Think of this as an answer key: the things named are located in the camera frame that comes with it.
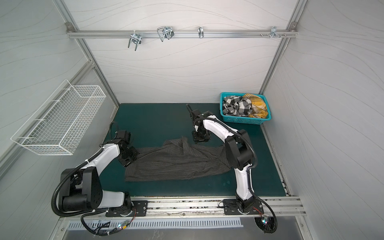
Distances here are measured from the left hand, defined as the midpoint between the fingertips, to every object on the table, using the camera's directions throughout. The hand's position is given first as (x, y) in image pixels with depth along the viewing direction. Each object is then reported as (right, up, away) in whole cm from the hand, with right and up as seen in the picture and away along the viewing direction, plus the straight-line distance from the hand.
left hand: (138, 155), depth 89 cm
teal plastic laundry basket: (+68, +21, +15) cm, 73 cm away
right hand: (+38, +10, +4) cm, 39 cm away
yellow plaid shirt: (+80, +29, +16) cm, 87 cm away
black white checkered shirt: (+65, +32, +19) cm, 75 cm away
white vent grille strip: (+44, -28, -18) cm, 55 cm away
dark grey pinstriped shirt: (+24, -2, +2) cm, 24 cm away
